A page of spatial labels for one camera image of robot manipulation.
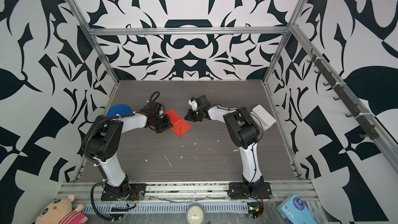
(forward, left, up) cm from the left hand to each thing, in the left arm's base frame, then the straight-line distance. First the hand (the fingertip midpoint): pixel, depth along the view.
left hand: (174, 122), depth 96 cm
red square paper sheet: (-2, -3, -2) cm, 4 cm away
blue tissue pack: (-46, -53, +4) cm, 70 cm away
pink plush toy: (-43, +43, +6) cm, 61 cm away
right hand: (+3, -6, +2) cm, 7 cm away
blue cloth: (+12, +36, -2) cm, 38 cm away
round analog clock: (-45, -12, +3) cm, 47 cm away
